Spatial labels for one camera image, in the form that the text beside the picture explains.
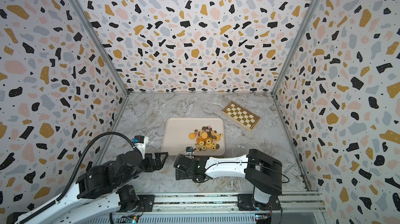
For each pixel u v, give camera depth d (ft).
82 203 1.48
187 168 2.02
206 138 3.11
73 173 1.48
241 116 3.48
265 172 1.45
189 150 2.50
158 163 1.97
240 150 3.04
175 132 3.24
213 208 2.40
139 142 1.95
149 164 1.92
